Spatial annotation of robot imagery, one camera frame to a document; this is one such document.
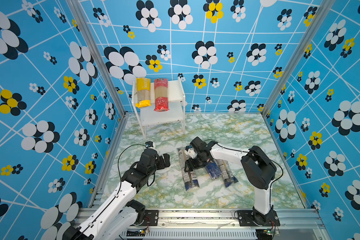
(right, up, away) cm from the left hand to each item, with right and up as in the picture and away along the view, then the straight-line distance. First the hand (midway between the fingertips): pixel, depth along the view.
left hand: (164, 156), depth 81 cm
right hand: (+14, -10, +9) cm, 20 cm away
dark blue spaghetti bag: (+28, -9, +5) cm, 30 cm away
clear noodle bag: (+15, -14, +4) cm, 20 cm away
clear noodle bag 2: (+36, -11, +5) cm, 37 cm away
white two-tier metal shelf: (-13, +23, +14) cm, 30 cm away
